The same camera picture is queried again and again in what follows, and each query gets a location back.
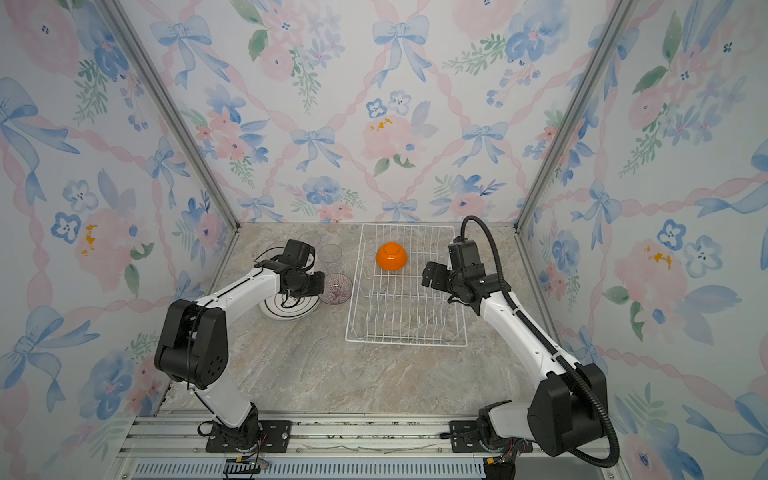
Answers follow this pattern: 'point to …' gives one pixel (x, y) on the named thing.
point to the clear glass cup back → (330, 254)
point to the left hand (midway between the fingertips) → (324, 284)
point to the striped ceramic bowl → (337, 289)
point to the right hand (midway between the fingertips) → (437, 273)
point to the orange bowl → (392, 256)
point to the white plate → (270, 307)
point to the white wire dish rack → (389, 305)
